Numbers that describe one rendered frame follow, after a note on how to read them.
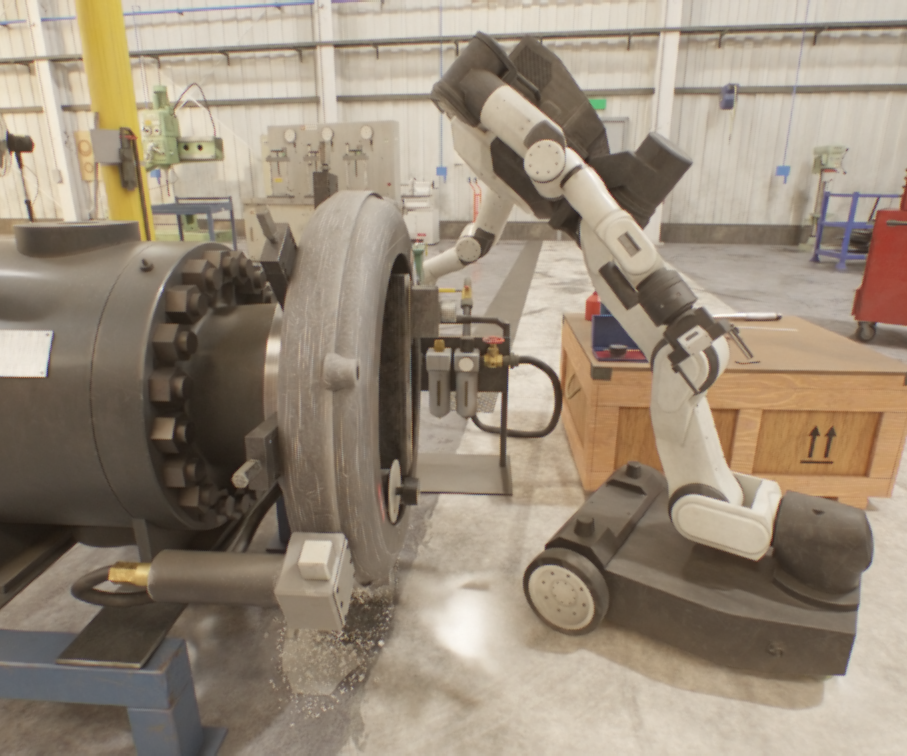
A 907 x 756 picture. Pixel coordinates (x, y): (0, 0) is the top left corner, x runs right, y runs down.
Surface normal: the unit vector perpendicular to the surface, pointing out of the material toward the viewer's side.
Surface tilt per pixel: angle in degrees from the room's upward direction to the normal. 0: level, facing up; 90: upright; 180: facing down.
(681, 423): 115
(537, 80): 71
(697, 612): 90
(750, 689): 0
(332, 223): 28
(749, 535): 90
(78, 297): 42
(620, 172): 90
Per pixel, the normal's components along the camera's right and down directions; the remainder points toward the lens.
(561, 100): -0.33, -0.04
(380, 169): -0.34, 0.29
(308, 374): -0.04, -0.06
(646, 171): -0.26, 0.51
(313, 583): -0.02, -0.76
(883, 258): -0.64, 0.24
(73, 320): -0.04, -0.38
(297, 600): -0.06, 0.65
